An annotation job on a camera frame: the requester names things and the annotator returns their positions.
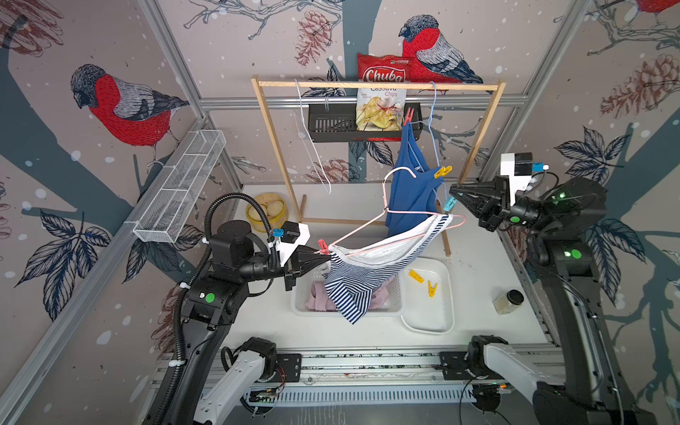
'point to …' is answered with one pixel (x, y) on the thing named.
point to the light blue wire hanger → (428, 123)
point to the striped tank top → (358, 269)
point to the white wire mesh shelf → (181, 186)
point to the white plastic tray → (428, 306)
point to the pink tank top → (320, 300)
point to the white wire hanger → (328, 192)
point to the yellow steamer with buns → (274, 207)
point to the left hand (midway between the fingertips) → (329, 251)
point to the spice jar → (508, 302)
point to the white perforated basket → (301, 285)
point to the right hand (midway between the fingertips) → (451, 190)
